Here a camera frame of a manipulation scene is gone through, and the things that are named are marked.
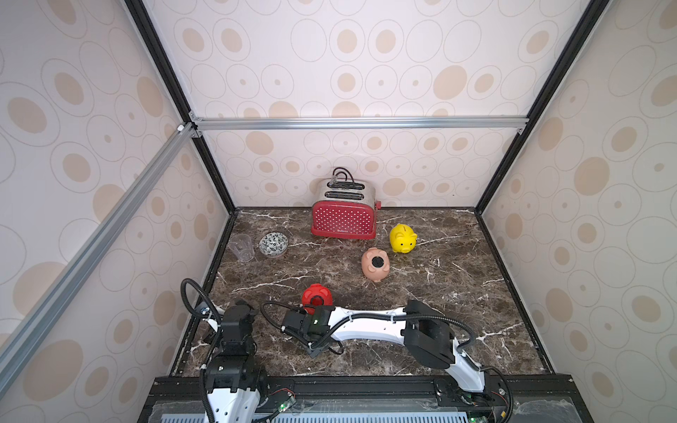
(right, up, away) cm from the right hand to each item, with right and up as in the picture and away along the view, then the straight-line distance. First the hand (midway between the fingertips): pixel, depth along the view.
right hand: (322, 337), depth 84 cm
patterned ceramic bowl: (-22, +29, +22) cm, 42 cm away
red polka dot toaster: (+7, +43, +13) cm, 45 cm away
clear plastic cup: (-33, +29, +19) cm, 48 cm away
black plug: (+19, +24, +8) cm, 31 cm away
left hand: (-25, +12, -7) cm, 28 cm away
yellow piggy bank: (+29, +31, +15) cm, 46 cm away
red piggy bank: (-2, +14, -1) cm, 14 cm away
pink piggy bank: (+18, +19, +7) cm, 27 cm away
